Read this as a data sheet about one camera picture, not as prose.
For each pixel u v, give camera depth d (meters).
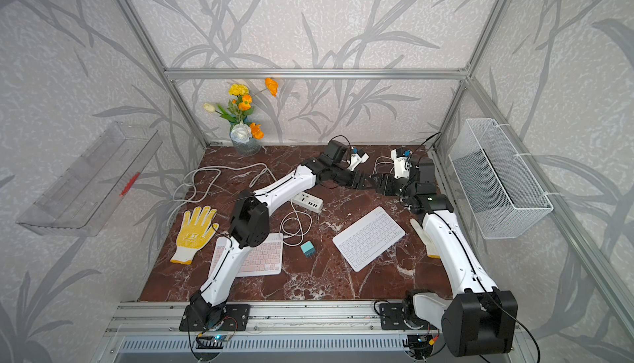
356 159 0.85
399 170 0.71
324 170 0.72
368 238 0.89
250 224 0.58
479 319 0.38
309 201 0.97
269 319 0.75
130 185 0.68
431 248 0.87
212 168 1.12
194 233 0.91
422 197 0.57
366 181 0.82
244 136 0.90
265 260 0.85
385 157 1.15
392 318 0.74
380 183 0.71
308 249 0.86
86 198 0.67
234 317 0.73
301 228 0.91
